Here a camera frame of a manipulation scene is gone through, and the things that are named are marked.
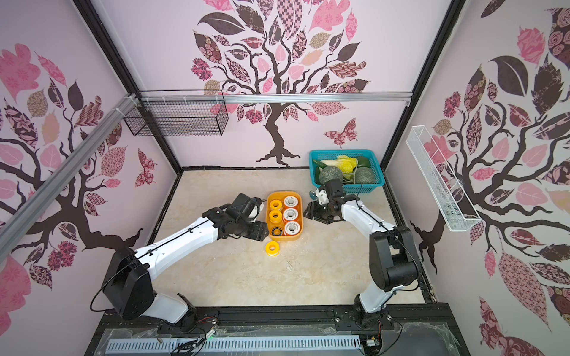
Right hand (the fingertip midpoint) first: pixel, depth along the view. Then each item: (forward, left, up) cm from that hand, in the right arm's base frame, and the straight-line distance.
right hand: (309, 217), depth 89 cm
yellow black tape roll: (-2, +14, -9) cm, 16 cm away
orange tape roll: (+12, +8, -4) cm, 15 cm away
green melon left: (+23, -12, +2) cm, 26 cm away
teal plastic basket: (+33, -22, 0) cm, 40 cm away
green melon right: (+23, -28, +1) cm, 36 cm away
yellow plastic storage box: (+16, +12, -6) cm, 21 cm away
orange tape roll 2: (+6, +8, -6) cm, 11 cm away
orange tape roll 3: (-2, +7, -5) cm, 9 cm away
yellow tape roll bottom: (+11, +15, -5) cm, 19 cm away
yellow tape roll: (+5, +14, -6) cm, 16 cm away
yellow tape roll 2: (-10, +15, -8) cm, 20 cm away
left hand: (-8, +20, +2) cm, 22 cm away
